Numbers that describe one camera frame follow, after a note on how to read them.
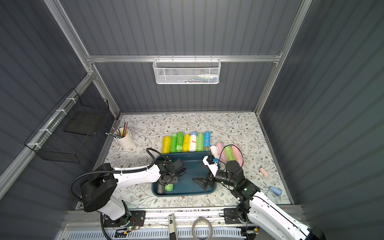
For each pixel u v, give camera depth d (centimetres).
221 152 95
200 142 99
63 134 72
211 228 68
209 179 63
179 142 99
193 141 99
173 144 99
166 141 100
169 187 80
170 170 66
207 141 101
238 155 92
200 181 66
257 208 52
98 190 44
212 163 63
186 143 99
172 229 68
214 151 95
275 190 81
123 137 93
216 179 65
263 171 86
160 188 81
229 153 94
